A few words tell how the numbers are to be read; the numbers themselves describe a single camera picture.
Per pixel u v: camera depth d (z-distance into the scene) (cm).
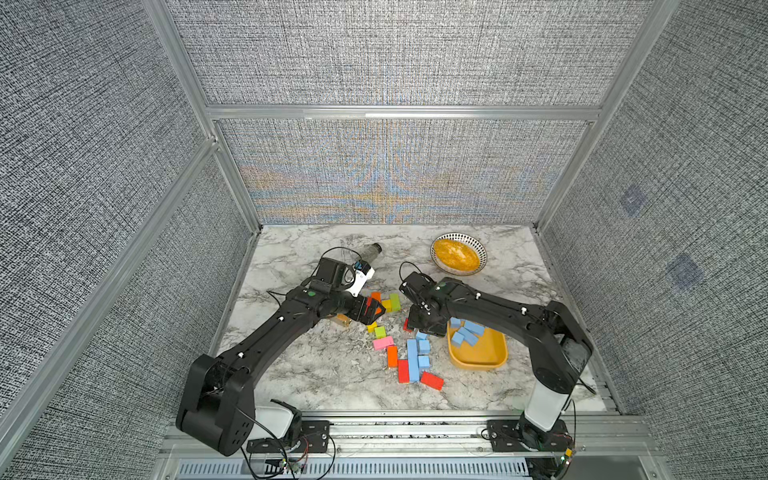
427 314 64
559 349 49
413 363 84
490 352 88
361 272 74
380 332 90
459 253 103
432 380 83
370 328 90
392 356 88
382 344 88
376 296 101
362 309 72
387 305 95
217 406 41
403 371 83
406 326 83
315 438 73
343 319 72
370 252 107
